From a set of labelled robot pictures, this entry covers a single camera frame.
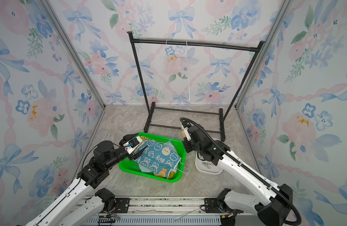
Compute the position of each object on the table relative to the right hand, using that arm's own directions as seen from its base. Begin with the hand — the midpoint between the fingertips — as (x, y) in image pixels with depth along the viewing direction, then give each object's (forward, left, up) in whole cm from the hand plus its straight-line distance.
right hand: (187, 137), depth 76 cm
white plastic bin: (-8, -13, -22) cm, 26 cm away
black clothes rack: (+36, -31, -20) cm, 52 cm away
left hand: (-3, +23, +4) cm, 24 cm away
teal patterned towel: (-7, +16, -11) cm, 20 cm away
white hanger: (+49, -4, -17) cm, 52 cm away
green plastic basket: (-10, +32, -13) cm, 36 cm away
